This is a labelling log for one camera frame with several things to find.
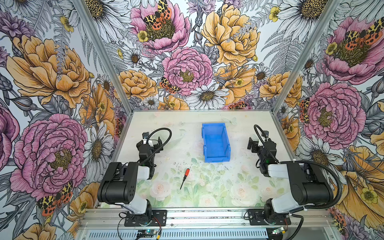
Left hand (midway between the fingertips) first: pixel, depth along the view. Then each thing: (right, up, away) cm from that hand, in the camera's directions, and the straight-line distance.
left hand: (152, 141), depth 94 cm
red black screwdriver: (+22, -18, -5) cm, 28 cm away
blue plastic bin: (+41, -5, +8) cm, 42 cm away
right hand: (+65, 0, 0) cm, 65 cm away
